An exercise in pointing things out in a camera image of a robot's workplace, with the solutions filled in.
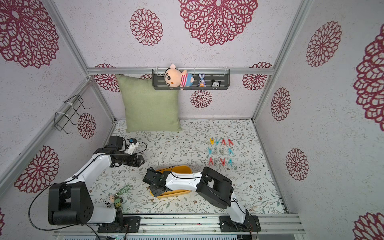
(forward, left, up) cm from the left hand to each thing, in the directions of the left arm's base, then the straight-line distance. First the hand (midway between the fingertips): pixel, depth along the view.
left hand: (137, 161), depth 88 cm
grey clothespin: (+13, -49, -9) cm, 52 cm away
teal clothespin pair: (+13, -45, -9) cm, 47 cm away
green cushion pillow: (+33, -3, +11) cm, 34 cm away
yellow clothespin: (+19, -46, -8) cm, 51 cm away
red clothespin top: (+19, -59, -9) cm, 63 cm away
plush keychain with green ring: (-19, +9, -6) cm, 22 cm away
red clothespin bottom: (+3, -52, -8) cm, 53 cm away
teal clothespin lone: (+19, -50, -9) cm, 55 cm away
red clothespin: (+20, -55, -8) cm, 59 cm away
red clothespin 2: (+5, -45, -9) cm, 46 cm away
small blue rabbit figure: (+38, -38, +27) cm, 60 cm away
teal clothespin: (+10, -58, -8) cm, 60 cm away
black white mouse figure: (+39, -47, +25) cm, 66 cm away
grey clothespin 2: (+11, -53, -8) cm, 54 cm away
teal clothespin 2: (+3, -57, -7) cm, 57 cm away
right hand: (-14, -11, -7) cm, 19 cm away
